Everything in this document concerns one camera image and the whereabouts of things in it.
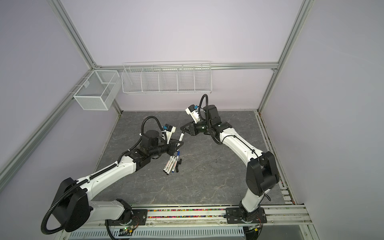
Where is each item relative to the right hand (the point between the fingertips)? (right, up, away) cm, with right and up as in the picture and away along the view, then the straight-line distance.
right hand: (182, 130), depth 79 cm
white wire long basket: (-12, +34, +18) cm, 40 cm away
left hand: (0, -6, -1) cm, 6 cm away
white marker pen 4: (-8, -22, +12) cm, 27 cm away
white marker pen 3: (-9, -21, +12) cm, 26 cm away
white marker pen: (0, -3, -2) cm, 3 cm away
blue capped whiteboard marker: (-5, -20, +13) cm, 24 cm away
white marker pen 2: (-10, -21, +13) cm, 26 cm away
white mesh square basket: (-59, +26, +20) cm, 67 cm away
